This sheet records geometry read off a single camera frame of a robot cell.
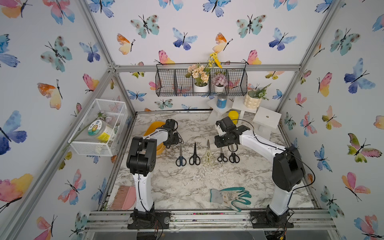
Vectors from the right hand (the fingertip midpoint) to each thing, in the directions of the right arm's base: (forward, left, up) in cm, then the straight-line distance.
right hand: (218, 140), depth 91 cm
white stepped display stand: (+16, -29, +4) cm, 33 cm away
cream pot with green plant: (+18, -19, +19) cm, 32 cm away
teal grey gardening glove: (-28, -6, -11) cm, 31 cm away
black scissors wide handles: (-7, +14, -11) cm, 19 cm away
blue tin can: (+24, -2, +10) cm, 26 cm away
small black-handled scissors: (-5, -3, -11) cm, 13 cm away
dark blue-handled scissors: (-9, +22, -11) cm, 27 cm away
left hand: (+7, +28, -11) cm, 31 cm away
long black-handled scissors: (-5, -11, -11) cm, 16 cm away
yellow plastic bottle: (+22, -11, 0) cm, 24 cm away
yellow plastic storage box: (+18, +47, -11) cm, 51 cm away
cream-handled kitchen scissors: (-7, +5, -11) cm, 14 cm away
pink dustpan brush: (-33, +49, -11) cm, 60 cm away
